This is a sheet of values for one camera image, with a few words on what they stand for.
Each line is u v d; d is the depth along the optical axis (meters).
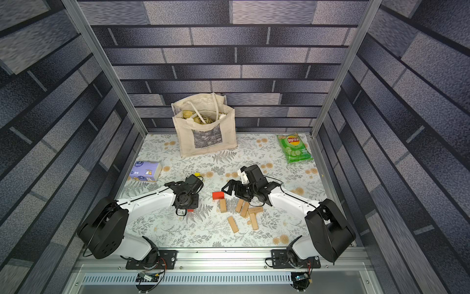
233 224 0.83
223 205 0.87
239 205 0.89
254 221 0.83
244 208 0.88
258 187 0.67
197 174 1.01
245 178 0.79
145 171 0.95
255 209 0.86
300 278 0.73
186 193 0.67
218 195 0.91
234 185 0.76
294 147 1.06
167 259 0.74
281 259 0.74
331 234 0.44
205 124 0.91
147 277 0.71
